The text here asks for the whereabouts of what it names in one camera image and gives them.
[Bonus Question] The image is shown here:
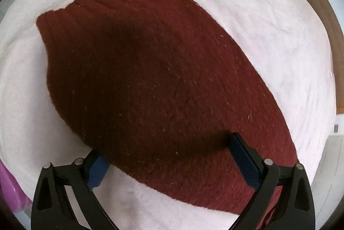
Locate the dark red knit sweater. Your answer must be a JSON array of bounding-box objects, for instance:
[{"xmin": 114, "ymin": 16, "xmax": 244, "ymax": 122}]
[{"xmin": 36, "ymin": 0, "xmax": 297, "ymax": 229}]

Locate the white bed sheet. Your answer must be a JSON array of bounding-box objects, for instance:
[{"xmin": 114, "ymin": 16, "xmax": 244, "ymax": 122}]
[{"xmin": 0, "ymin": 0, "xmax": 338, "ymax": 230}]

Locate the white wardrobe right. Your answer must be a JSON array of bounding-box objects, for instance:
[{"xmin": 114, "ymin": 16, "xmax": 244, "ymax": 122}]
[{"xmin": 311, "ymin": 135, "xmax": 343, "ymax": 229}]

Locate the purple plastic item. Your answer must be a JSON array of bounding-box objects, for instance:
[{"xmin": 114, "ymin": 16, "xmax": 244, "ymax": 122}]
[{"xmin": 0, "ymin": 162, "xmax": 32, "ymax": 213}]

